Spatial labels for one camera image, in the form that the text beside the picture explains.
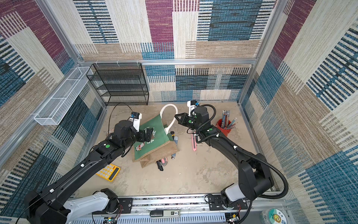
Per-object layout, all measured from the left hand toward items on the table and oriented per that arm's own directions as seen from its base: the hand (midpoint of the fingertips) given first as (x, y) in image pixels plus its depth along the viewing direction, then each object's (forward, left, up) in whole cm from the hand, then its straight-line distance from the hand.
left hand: (146, 127), depth 77 cm
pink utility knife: (+3, -28, -22) cm, 36 cm away
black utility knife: (-12, -5, -23) cm, 26 cm away
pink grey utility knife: (-10, -9, -22) cm, 25 cm away
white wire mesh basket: (+4, +45, +11) cm, 46 cm away
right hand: (+6, -17, +1) cm, 18 cm away
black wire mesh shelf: (+47, +28, -6) cm, 55 cm away
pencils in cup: (+12, -49, -12) cm, 52 cm away
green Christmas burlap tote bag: (-7, -9, -7) cm, 13 cm away
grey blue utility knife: (+5, -15, -22) cm, 27 cm away
